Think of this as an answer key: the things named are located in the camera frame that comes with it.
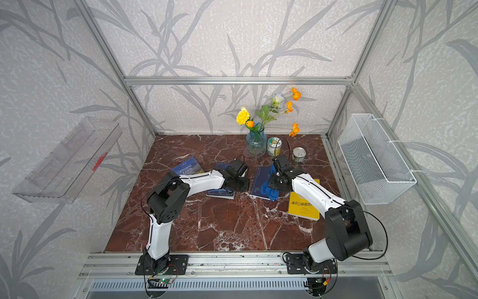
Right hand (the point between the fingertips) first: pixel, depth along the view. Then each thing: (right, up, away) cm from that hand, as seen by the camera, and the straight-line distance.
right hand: (272, 182), depth 89 cm
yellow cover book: (+13, -12, -1) cm, 17 cm away
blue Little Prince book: (-25, -6, +4) cm, 26 cm away
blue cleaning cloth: (0, -4, -5) cm, 7 cm away
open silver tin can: (+17, +13, +15) cm, 26 cm away
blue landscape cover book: (-45, +6, +14) cm, 48 cm away
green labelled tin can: (+3, +18, +15) cm, 24 cm away
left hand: (-12, -4, +6) cm, 14 cm away
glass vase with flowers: (-7, +20, +13) cm, 25 cm away
